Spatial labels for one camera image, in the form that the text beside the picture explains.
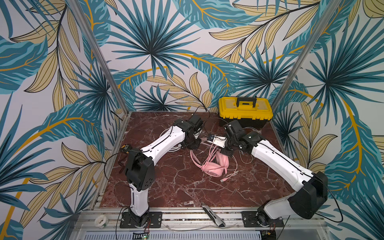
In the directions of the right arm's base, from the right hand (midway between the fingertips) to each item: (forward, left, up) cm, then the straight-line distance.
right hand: (219, 144), depth 82 cm
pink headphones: (-15, +5, +2) cm, 16 cm away
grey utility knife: (-34, +5, -15) cm, 37 cm away
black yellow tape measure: (+9, +57, -11) cm, 58 cm away
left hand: (0, +14, -2) cm, 14 cm away
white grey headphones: (+5, +27, -12) cm, 30 cm away
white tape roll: (-31, +61, -13) cm, 70 cm away
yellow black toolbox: (+25, -26, -2) cm, 36 cm away
